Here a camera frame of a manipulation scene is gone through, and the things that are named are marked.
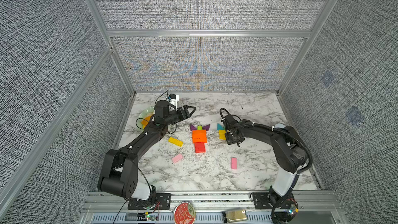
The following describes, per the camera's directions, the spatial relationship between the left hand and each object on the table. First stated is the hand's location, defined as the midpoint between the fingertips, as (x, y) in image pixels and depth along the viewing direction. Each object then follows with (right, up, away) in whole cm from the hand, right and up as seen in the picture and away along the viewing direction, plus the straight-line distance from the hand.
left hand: (195, 109), depth 82 cm
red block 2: (+2, -23, +9) cm, 25 cm away
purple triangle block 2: (+7, -12, +18) cm, 23 cm away
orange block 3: (+2, -19, +11) cm, 22 cm away
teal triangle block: (+15, -12, +16) cm, 25 cm away
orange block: (+2, -15, +16) cm, 22 cm away
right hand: (+22, -16, +13) cm, 30 cm away
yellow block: (-12, -20, +11) cm, 26 cm away
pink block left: (-11, -28, +6) cm, 30 cm away
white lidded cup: (+53, -11, +16) cm, 56 cm away
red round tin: (-5, -46, -14) cm, 48 cm away
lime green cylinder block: (+2, -12, +18) cm, 22 cm away
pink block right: (+21, -30, +4) cm, 37 cm away
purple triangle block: (-2, -12, +16) cm, 20 cm away
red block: (+2, -21, +11) cm, 24 cm away
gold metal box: (+18, -46, -15) cm, 52 cm away
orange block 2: (+2, -17, +13) cm, 22 cm away
